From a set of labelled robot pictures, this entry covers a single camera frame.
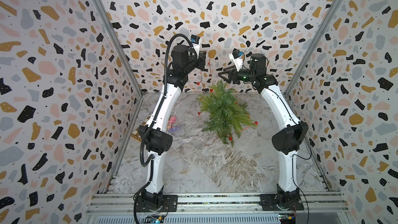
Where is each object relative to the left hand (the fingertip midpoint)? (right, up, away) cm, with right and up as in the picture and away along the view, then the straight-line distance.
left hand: (208, 51), depth 75 cm
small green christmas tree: (+8, -31, 0) cm, 32 cm away
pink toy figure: (-24, -35, +29) cm, 51 cm away
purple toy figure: (-23, -41, +23) cm, 52 cm away
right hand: (+7, -9, +4) cm, 12 cm away
